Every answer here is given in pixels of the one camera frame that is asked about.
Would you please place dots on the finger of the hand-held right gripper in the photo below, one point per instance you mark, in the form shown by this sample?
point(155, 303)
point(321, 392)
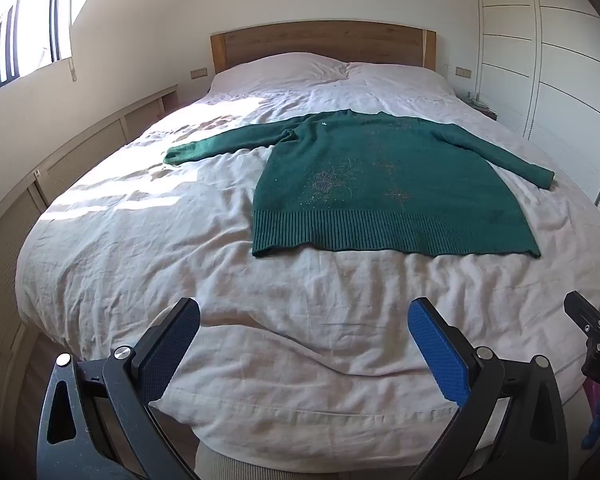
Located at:
point(587, 317)

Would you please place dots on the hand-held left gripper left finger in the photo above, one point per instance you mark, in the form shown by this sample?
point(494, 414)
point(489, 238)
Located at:
point(170, 345)

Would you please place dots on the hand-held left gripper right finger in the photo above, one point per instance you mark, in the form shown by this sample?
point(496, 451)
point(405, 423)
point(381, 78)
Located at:
point(437, 350)

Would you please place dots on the green knit sweater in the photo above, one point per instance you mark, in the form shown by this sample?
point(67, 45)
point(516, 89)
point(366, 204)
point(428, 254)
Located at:
point(370, 195)

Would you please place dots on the bed with white duvet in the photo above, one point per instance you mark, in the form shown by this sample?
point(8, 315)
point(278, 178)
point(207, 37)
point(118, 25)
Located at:
point(180, 240)

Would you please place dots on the wooden nightstand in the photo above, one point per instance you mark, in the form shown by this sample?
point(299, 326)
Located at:
point(482, 106)

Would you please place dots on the white wardrobe doors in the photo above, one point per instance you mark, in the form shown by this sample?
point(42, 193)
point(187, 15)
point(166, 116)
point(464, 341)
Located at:
point(555, 50)

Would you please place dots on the white pillow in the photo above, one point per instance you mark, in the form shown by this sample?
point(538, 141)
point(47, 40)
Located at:
point(280, 70)
point(400, 77)

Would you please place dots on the white window latch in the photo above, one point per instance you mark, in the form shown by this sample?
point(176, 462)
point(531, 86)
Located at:
point(73, 70)

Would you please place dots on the wooden headboard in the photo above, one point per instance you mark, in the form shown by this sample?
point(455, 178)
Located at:
point(325, 40)

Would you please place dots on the window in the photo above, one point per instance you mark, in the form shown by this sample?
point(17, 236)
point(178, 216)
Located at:
point(15, 25)

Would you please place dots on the low beige wall cabinet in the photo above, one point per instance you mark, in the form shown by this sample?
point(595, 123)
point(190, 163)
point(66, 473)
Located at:
point(80, 155)

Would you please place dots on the beige wall switch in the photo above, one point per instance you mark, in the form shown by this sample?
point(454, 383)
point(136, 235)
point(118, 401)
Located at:
point(198, 73)
point(463, 72)

